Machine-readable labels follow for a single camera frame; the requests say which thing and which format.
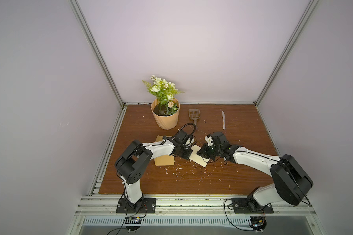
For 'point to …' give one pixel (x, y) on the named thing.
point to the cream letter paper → (197, 158)
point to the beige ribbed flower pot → (164, 122)
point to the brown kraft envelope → (166, 160)
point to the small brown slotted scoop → (194, 114)
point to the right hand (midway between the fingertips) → (195, 148)
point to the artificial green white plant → (164, 91)
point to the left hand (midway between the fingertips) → (191, 155)
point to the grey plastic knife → (224, 127)
